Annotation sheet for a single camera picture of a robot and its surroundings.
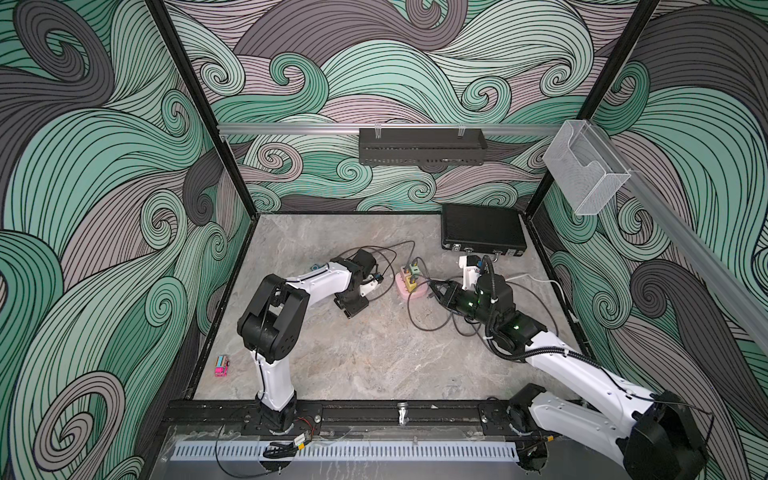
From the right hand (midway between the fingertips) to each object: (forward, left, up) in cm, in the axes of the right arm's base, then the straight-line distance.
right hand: (426, 286), depth 77 cm
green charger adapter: (+13, +1, -12) cm, 18 cm away
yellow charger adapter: (+7, +3, -12) cm, 14 cm away
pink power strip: (+9, +5, -16) cm, 19 cm away
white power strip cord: (+1, -51, -23) cm, 56 cm away
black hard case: (+33, -29, -15) cm, 47 cm away
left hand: (+5, +22, -17) cm, 28 cm away
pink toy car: (-15, +56, -16) cm, 60 cm away
